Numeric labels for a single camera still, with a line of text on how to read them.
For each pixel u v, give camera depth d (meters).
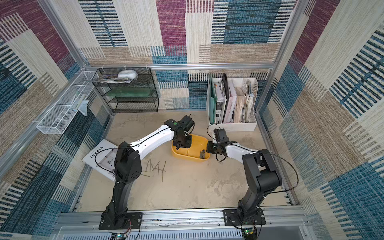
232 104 0.95
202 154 0.96
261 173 0.47
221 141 0.76
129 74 0.89
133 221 0.72
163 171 0.89
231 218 0.73
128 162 0.52
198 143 0.97
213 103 0.87
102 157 0.92
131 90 1.03
